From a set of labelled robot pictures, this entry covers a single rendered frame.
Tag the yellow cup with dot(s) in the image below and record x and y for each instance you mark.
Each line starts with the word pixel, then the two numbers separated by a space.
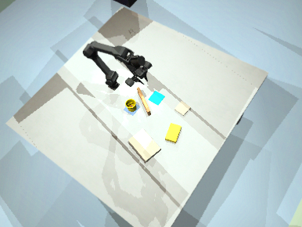
pixel 132 103

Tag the yellow flat block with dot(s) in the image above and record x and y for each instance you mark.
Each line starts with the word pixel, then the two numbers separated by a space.
pixel 173 133

